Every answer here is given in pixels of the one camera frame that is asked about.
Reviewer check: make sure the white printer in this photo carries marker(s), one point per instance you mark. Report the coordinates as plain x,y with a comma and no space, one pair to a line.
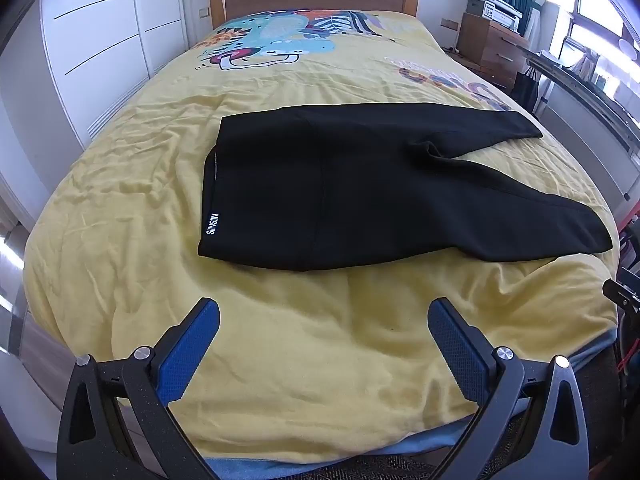
492,10

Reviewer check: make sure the white wardrobe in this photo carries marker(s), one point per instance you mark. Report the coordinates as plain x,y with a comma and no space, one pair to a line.
100,35

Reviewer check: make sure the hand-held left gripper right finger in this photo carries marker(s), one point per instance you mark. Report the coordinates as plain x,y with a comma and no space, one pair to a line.
457,355

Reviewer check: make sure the blue bed sheet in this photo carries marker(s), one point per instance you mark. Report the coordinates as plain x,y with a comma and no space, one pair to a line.
300,466

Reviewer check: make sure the wooden dresser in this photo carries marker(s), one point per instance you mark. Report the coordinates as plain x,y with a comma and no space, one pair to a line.
487,42

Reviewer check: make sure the black metal bracket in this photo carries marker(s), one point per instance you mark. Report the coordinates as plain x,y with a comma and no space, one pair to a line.
622,295

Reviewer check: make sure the yellow printed blanket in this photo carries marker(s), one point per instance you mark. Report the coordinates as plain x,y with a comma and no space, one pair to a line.
150,210

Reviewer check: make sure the window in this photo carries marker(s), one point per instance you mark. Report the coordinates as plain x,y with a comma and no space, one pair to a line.
595,20

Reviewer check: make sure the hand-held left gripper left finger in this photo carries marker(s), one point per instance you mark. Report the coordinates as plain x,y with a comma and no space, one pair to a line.
192,355

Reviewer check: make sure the dark bag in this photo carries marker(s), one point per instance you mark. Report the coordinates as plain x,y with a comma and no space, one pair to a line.
525,92

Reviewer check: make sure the black pants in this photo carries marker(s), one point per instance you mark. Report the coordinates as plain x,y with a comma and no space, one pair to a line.
350,185

